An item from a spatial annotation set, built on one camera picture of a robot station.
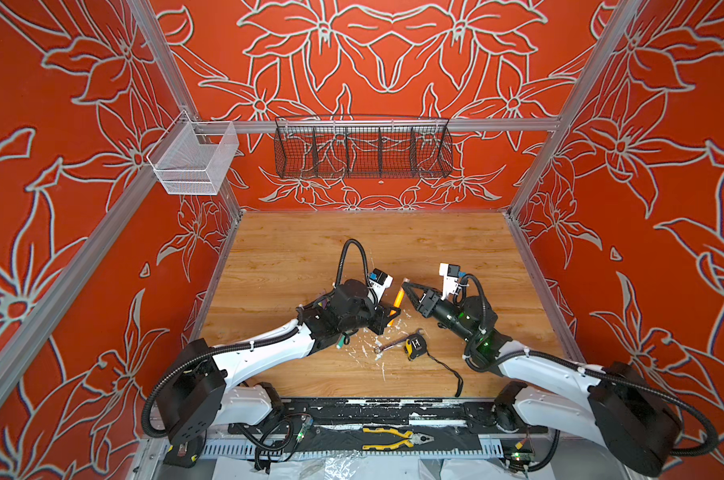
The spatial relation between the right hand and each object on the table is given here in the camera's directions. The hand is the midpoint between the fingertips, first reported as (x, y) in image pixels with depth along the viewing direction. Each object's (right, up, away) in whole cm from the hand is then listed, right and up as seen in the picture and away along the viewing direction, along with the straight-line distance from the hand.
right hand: (400, 287), depth 74 cm
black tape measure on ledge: (-51, -36, -7) cm, 63 cm away
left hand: (0, -5, +1) cm, 6 cm away
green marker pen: (-16, -18, +11) cm, 27 cm away
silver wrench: (+8, -16, +14) cm, 22 cm away
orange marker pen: (-1, -4, 0) cm, 4 cm away
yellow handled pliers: (+2, -35, -4) cm, 36 cm away
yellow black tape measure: (+5, -18, +8) cm, 20 cm away
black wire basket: (-13, +44, +27) cm, 53 cm away
